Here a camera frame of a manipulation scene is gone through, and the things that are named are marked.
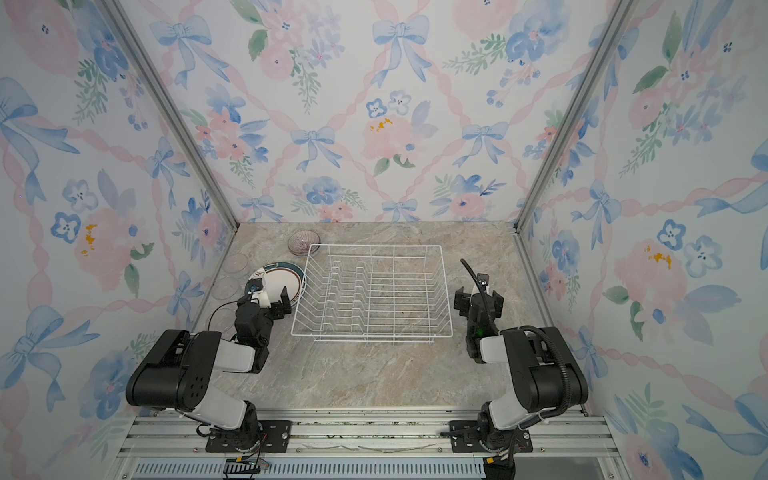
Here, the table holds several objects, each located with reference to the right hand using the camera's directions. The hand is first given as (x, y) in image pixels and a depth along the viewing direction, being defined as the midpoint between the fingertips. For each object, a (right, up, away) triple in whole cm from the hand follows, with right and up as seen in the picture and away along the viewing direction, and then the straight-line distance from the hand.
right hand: (479, 288), depth 93 cm
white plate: (-66, +3, +7) cm, 67 cm away
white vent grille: (-46, -40, -23) cm, 65 cm away
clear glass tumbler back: (-81, +8, +9) cm, 82 cm away
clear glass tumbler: (-82, 0, +5) cm, 82 cm away
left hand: (-65, +1, -3) cm, 65 cm away
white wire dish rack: (-31, -2, +8) cm, 32 cm away
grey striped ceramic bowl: (-61, +15, +16) cm, 65 cm away
